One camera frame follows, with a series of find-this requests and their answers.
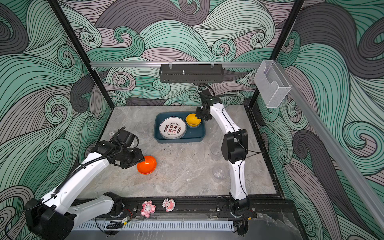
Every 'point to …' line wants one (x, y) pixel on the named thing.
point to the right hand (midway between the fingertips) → (200, 115)
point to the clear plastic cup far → (216, 150)
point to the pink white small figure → (169, 205)
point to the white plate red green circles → (172, 127)
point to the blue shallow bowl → (193, 127)
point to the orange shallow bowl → (148, 166)
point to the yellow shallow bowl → (192, 120)
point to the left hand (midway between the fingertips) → (142, 159)
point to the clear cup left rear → (142, 127)
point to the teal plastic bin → (192, 134)
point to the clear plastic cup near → (220, 172)
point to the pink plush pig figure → (147, 208)
